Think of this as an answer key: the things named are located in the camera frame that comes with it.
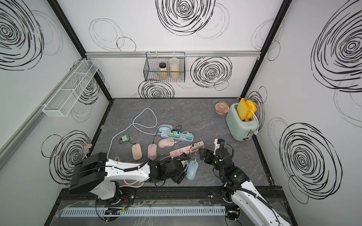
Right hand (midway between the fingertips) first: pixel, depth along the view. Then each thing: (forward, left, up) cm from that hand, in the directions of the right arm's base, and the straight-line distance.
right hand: (203, 152), depth 80 cm
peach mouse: (+2, +41, -7) cm, 42 cm away
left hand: (-8, +12, -7) cm, 16 cm away
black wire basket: (+50, +35, +22) cm, 65 cm away
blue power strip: (+13, +10, -5) cm, 17 cm away
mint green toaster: (+13, -24, +3) cm, 28 cm away
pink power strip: (+6, +2, -3) cm, 7 cm away
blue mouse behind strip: (+19, +25, -4) cm, 31 cm away
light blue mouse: (-8, +6, -7) cm, 12 cm away
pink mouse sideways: (+9, +24, -7) cm, 27 cm away
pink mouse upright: (+3, +32, -7) cm, 33 cm away
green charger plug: (+12, +50, -6) cm, 52 cm away
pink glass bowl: (+39, -17, -5) cm, 43 cm away
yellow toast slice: (+23, -25, +12) cm, 36 cm away
